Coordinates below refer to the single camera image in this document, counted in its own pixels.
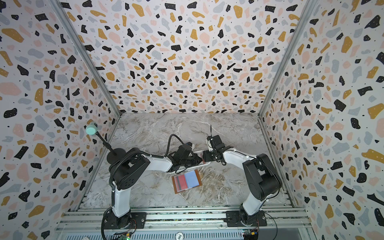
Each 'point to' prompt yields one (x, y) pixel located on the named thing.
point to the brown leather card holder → (193, 178)
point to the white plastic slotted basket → (181, 168)
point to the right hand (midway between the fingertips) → (207, 152)
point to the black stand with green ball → (113, 155)
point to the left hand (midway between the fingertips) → (206, 158)
